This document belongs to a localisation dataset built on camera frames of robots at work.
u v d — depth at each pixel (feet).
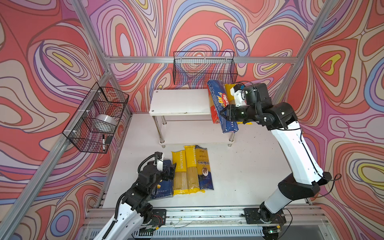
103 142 2.36
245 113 1.69
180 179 2.76
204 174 2.76
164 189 2.51
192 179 2.80
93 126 2.37
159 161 2.11
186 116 2.44
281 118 1.33
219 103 2.10
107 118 2.41
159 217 2.36
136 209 1.72
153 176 1.95
